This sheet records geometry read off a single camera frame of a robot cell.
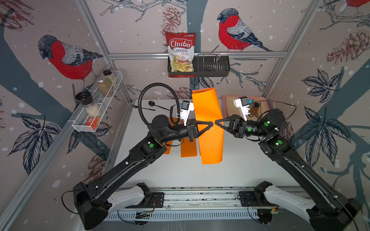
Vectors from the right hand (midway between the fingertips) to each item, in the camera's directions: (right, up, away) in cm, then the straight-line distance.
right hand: (216, 124), depth 54 cm
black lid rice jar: (-58, +6, +14) cm, 60 cm away
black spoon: (-42, +11, +64) cm, 77 cm away
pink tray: (+49, +11, +64) cm, 81 cm away
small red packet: (-55, 0, +11) cm, 57 cm away
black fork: (-55, +8, +63) cm, 84 cm away
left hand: (-2, 0, -2) cm, 2 cm away
